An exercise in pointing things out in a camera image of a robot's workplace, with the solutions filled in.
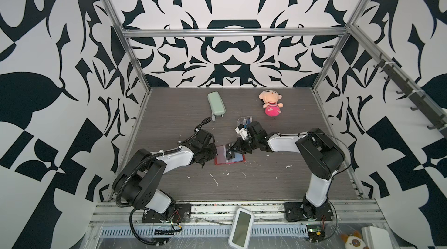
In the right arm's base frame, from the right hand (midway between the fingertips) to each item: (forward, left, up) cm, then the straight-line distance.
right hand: (230, 149), depth 89 cm
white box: (-37, -53, +1) cm, 64 cm away
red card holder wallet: (-4, +5, -3) cm, 7 cm away
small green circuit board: (-35, -33, -5) cm, 48 cm away
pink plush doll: (+32, -25, +2) cm, 41 cm away
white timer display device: (-33, -3, +1) cm, 34 cm away
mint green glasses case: (+29, +7, -1) cm, 30 cm away
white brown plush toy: (-37, -45, -1) cm, 59 cm away
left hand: (0, +6, -1) cm, 6 cm away
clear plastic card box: (+18, -8, -1) cm, 20 cm away
